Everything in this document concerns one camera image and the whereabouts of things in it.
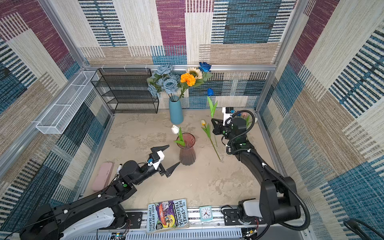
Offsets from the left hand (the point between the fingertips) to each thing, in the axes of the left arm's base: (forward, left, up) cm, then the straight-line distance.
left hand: (173, 151), depth 69 cm
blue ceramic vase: (+39, +2, -14) cm, 41 cm away
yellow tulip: (+29, -19, -23) cm, 42 cm away
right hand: (+19, -19, -1) cm, 27 cm away
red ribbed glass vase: (+11, -6, -24) cm, 27 cm away
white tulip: (+11, -1, +2) cm, 11 cm away
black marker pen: (+3, +35, -24) cm, 42 cm away
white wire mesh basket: (+13, +55, +8) cm, 57 cm away
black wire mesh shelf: (+54, +38, -6) cm, 66 cm away
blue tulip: (+23, -20, +4) cm, 30 cm away
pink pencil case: (-2, +42, -23) cm, 48 cm away
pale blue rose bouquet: (+42, +8, +9) cm, 44 cm away
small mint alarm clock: (-21, -15, -23) cm, 35 cm away
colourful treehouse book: (-22, +4, -23) cm, 32 cm away
